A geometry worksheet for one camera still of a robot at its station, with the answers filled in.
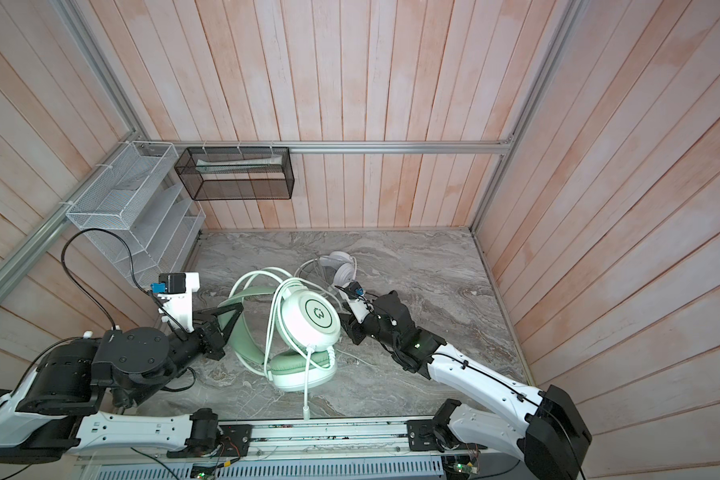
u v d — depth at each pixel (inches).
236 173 41.7
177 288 16.6
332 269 42.0
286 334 15.6
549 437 15.7
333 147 37.9
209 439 25.2
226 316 19.6
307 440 29.5
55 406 13.1
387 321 22.2
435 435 26.3
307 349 15.4
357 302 25.0
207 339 16.9
